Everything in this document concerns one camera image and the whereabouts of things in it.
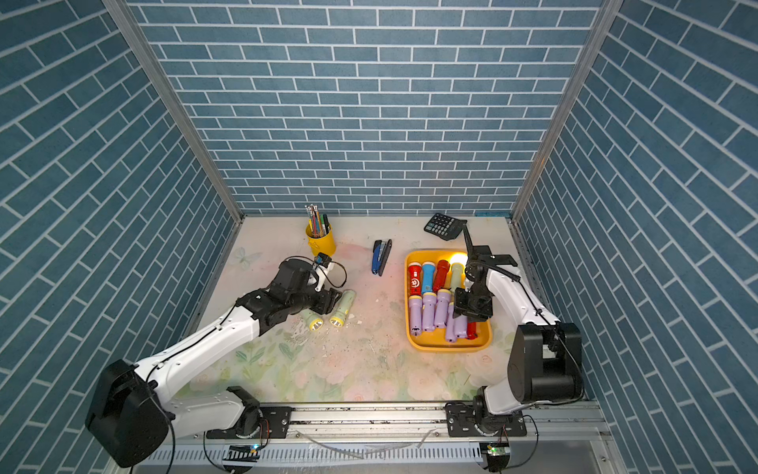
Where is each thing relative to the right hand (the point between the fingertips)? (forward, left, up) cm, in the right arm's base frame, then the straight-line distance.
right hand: (464, 316), depth 85 cm
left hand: (+1, +36, +7) cm, 37 cm away
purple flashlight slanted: (+3, +10, -5) cm, 11 cm away
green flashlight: (-3, +45, -4) cm, 46 cm away
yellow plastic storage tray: (-5, +8, -7) cm, 11 cm away
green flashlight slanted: (+3, +36, -4) cm, 36 cm away
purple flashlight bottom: (+2, +14, -5) cm, 15 cm away
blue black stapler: (+24, +28, -5) cm, 37 cm away
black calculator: (+41, +4, -5) cm, 41 cm away
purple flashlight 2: (-2, +4, -4) cm, 5 cm away
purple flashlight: (+5, +6, -4) cm, 9 cm away
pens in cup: (+29, +49, +5) cm, 57 cm away
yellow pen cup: (+24, +47, 0) cm, 52 cm away
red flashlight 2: (-2, -3, -5) cm, 6 cm away
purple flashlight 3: (-3, +1, 0) cm, 3 cm away
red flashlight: (+17, +6, -4) cm, 18 cm away
